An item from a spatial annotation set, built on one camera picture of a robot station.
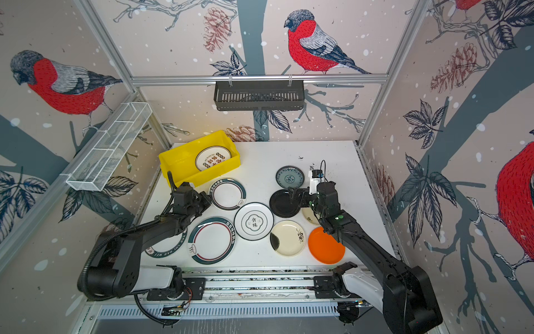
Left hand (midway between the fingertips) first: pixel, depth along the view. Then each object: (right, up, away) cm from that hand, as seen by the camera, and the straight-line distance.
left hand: (216, 191), depth 92 cm
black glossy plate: (+29, -7, +7) cm, 31 cm away
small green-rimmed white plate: (+3, -3, +8) cm, 9 cm away
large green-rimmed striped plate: (0, -20, -6) cm, 21 cm away
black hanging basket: (+27, +48, +15) cm, 57 cm away
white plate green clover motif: (+17, -13, -2) cm, 22 cm away
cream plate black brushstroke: (+32, -19, -6) cm, 38 cm away
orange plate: (+47, -21, -11) cm, 52 cm away
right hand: (+37, +4, -9) cm, 38 cm away
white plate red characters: (-9, +17, +23) cm, 30 cm away
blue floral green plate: (+35, +6, +15) cm, 38 cm away
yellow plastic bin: (-24, +13, +18) cm, 33 cm away
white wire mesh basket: (-38, +19, -14) cm, 44 cm away
